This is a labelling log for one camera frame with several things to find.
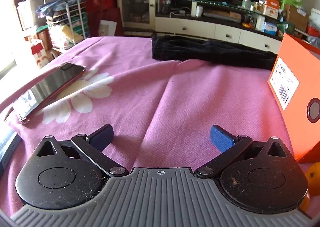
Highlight orange and white carton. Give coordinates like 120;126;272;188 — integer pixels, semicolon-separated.
262;0;280;19

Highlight white glass-door cabinet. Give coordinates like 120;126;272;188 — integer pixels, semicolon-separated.
116;0;157;31

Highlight orange cardboard box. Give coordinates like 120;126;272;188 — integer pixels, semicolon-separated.
267;33;320;164

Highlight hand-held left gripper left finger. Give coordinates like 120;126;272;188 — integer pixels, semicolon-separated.
36;124;130;178

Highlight pink floral blanket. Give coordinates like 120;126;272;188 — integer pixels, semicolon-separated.
0;36;320;214

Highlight brown cardboard box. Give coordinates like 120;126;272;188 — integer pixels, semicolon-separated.
284;5;310;33

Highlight orange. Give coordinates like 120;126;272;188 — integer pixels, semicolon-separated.
304;162;320;196
299;192;312;212

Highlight smartphone with red case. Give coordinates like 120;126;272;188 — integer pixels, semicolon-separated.
12;63;87;125

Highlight red bags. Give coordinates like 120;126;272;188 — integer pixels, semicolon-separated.
86;0;124;38

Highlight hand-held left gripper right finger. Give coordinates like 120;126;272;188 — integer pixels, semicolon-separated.
194;124;288;179

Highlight blue tissue pack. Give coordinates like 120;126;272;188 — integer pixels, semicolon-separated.
264;23;278;36

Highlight red and white carton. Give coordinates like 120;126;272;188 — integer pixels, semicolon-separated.
29;39;50;68

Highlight black cloth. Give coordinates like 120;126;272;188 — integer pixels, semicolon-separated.
151;33;278;71

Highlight white television stand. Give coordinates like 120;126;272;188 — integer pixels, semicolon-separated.
155;0;284;53

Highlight translucent storage bin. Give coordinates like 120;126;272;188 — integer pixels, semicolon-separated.
17;0;65;31

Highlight white paper bag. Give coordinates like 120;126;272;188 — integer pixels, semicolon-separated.
99;20;117;37

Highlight wire shopping trolley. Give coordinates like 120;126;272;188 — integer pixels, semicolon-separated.
37;0;92;51

